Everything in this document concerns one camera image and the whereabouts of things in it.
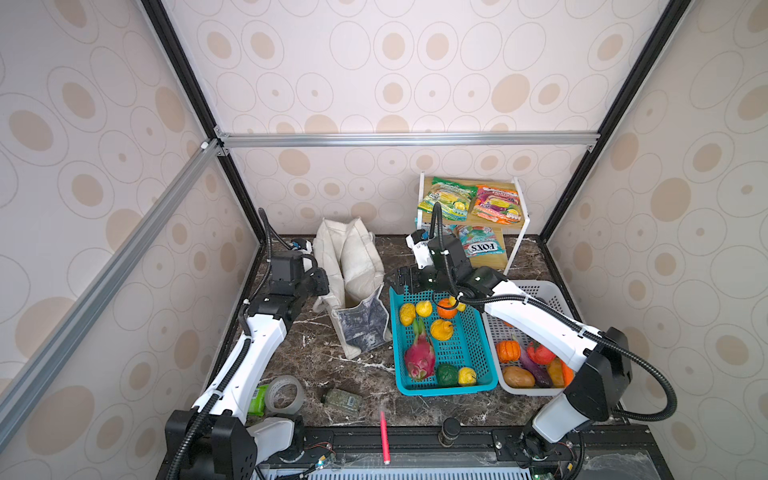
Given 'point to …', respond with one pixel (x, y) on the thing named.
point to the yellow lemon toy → (424, 308)
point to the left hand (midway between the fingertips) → (330, 267)
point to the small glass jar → (342, 401)
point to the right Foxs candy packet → (479, 241)
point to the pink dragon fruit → (419, 354)
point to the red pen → (385, 439)
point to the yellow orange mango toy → (441, 329)
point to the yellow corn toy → (407, 314)
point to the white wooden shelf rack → (509, 237)
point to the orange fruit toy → (443, 313)
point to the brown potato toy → (517, 377)
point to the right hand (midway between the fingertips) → (398, 272)
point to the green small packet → (257, 403)
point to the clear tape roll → (284, 394)
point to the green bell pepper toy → (446, 375)
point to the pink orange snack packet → (497, 204)
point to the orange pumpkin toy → (508, 351)
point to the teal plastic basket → (440, 345)
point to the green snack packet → (454, 199)
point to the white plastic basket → (541, 291)
